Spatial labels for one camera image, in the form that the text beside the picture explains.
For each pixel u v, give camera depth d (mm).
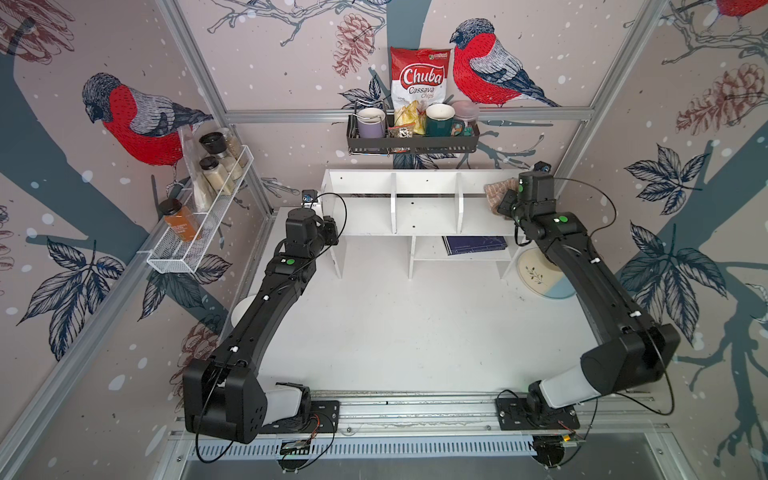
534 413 663
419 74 778
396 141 854
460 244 914
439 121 799
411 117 844
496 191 810
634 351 403
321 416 733
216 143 777
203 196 707
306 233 590
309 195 679
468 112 848
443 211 858
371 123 809
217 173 761
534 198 579
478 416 744
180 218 661
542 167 661
